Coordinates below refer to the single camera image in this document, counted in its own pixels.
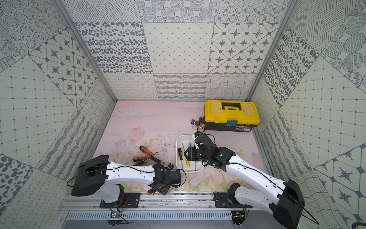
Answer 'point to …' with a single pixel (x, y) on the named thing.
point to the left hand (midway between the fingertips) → (166, 187)
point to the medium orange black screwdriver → (136, 159)
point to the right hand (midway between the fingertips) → (188, 155)
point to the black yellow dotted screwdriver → (139, 163)
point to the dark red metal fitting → (197, 123)
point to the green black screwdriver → (195, 166)
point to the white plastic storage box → (183, 141)
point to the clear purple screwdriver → (189, 144)
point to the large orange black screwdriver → (146, 150)
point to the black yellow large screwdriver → (180, 155)
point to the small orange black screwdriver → (148, 193)
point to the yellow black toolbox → (229, 115)
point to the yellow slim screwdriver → (187, 161)
